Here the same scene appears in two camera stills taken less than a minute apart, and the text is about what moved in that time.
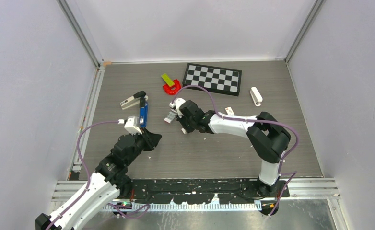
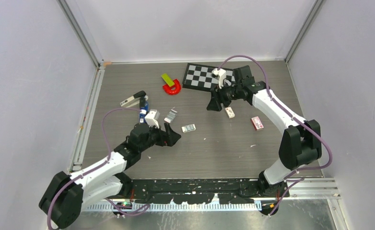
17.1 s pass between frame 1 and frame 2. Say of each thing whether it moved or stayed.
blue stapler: stayed
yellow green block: stayed
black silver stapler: stayed
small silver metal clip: stayed
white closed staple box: stayed
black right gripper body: moved
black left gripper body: moved
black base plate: stayed
